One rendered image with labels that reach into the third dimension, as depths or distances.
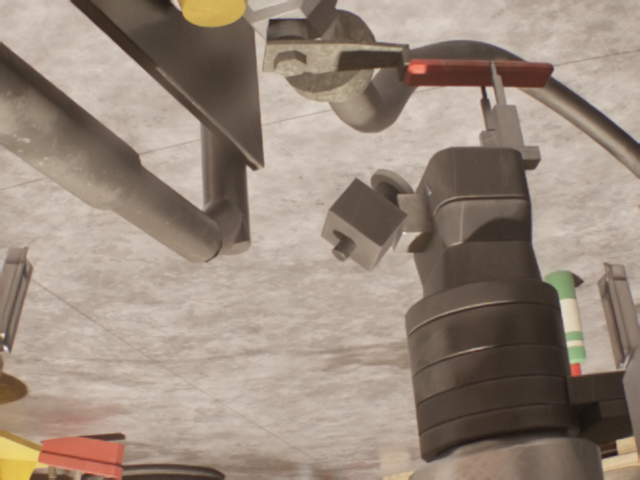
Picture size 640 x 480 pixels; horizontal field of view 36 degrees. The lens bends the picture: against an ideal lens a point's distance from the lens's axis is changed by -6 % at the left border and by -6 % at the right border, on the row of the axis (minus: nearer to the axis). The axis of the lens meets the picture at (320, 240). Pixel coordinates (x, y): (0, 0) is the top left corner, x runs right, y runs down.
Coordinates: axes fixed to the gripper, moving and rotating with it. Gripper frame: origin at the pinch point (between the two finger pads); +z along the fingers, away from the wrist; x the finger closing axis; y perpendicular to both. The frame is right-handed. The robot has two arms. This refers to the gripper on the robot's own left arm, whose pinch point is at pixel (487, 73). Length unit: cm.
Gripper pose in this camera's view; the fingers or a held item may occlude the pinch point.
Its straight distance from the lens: 55.6
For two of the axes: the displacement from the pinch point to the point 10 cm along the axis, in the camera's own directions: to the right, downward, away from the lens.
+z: -0.9, -9.1, 3.9
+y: -9.9, 0.4, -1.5
